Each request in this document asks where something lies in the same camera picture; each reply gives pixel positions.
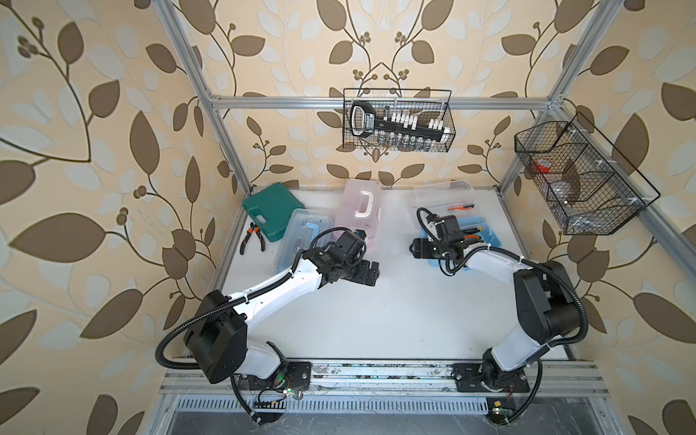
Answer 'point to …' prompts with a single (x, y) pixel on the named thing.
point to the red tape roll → (543, 165)
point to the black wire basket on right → (587, 186)
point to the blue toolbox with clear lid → (304, 227)
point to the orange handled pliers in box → (472, 236)
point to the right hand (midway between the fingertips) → (420, 247)
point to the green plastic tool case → (271, 207)
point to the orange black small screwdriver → (469, 207)
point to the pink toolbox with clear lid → (360, 207)
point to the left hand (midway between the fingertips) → (364, 267)
